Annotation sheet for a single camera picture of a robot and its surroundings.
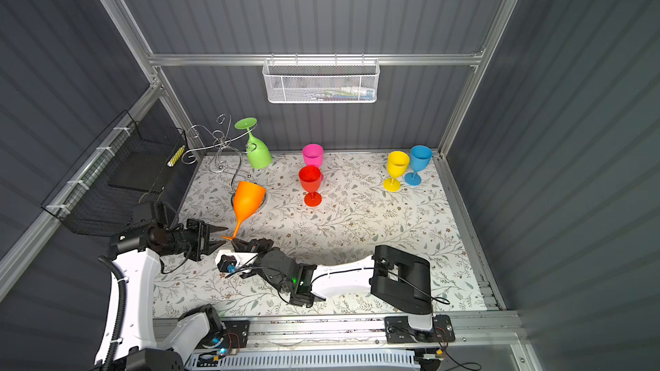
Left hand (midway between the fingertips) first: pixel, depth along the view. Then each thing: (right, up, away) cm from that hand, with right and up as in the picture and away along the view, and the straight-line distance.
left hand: (227, 231), depth 72 cm
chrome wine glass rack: (-6, +27, +8) cm, 29 cm away
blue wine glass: (+64, +24, +27) cm, 73 cm away
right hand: (+5, -1, -3) cm, 6 cm away
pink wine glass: (+22, +24, +30) cm, 44 cm away
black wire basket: (-31, +19, +4) cm, 36 cm away
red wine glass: (+22, +15, +20) cm, 33 cm away
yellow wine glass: (+54, +20, +24) cm, 63 cm away
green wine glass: (+4, +24, +17) cm, 30 cm away
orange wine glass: (+5, +9, +1) cm, 11 cm away
